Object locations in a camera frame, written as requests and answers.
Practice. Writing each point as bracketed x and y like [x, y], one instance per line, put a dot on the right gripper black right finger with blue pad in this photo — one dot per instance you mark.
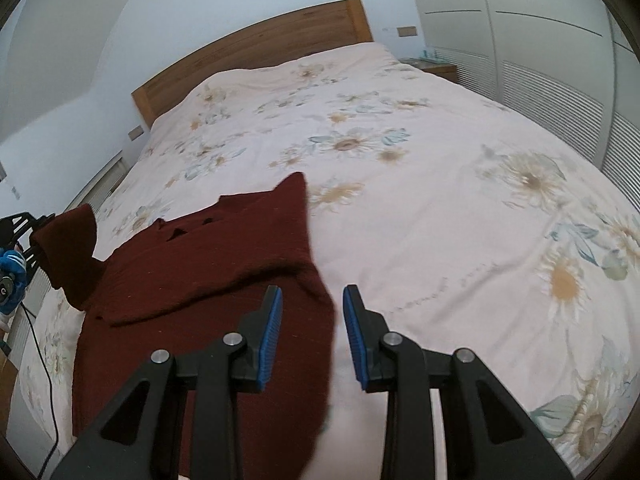
[488, 435]

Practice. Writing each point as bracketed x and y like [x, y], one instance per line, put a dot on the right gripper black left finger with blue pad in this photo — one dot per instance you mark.
[138, 434]

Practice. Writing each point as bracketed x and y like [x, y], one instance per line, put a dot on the dark red knit sweater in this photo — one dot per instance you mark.
[179, 285]

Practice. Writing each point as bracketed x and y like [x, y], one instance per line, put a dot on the white low louvered cabinet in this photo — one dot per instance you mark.
[102, 185]

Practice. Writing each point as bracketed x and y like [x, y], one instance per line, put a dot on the right wooden nightstand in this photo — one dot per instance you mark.
[440, 69]

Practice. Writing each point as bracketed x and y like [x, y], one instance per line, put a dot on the wooden headboard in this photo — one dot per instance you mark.
[281, 39]

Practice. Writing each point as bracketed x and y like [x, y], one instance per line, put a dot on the white louvered wardrobe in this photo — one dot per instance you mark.
[565, 64]

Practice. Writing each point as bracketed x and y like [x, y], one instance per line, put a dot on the left wall switch plate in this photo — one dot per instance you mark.
[135, 133]

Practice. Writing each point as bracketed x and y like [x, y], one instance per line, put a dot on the wall switch plate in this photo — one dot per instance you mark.
[407, 31]
[135, 133]

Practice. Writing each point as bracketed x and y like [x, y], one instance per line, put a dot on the right wall switch plate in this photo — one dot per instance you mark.
[407, 31]

